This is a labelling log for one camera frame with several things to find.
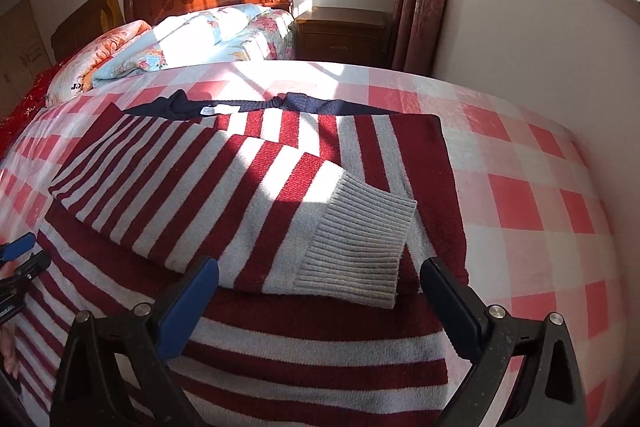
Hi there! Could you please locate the red white navy striped sweater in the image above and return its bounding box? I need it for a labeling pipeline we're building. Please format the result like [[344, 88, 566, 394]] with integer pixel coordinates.
[[16, 105, 466, 426]]

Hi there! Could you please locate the person's left hand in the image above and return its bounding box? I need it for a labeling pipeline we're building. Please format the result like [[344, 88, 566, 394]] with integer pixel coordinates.
[[0, 321, 20, 378]]

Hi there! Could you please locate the pink white checkered bedsheet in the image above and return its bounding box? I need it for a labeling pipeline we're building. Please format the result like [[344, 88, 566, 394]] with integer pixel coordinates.
[[1, 61, 626, 425]]

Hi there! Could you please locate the red patterned bedsheet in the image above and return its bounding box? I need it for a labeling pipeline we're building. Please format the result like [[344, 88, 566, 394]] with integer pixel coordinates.
[[1, 55, 72, 159]]

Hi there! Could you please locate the pink floral pillow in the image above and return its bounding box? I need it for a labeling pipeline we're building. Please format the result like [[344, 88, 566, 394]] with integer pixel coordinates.
[[44, 20, 152, 107]]

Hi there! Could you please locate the brown wooden wardrobe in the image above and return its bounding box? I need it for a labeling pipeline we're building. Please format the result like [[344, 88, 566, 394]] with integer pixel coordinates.
[[0, 0, 51, 116]]

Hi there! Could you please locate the floral light blue quilt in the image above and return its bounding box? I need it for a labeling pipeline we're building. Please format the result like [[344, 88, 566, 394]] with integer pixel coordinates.
[[92, 4, 295, 87]]

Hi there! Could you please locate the dark wooden nightstand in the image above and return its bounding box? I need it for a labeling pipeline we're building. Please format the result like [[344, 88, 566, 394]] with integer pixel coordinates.
[[295, 6, 388, 67]]

